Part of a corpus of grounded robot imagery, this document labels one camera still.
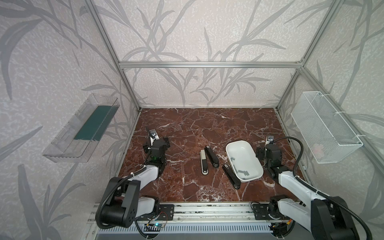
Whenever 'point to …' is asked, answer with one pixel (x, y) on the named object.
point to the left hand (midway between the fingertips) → (157, 133)
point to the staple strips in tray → (245, 172)
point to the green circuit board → (159, 225)
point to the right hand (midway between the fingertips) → (267, 143)
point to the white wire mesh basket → (329, 137)
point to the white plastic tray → (243, 160)
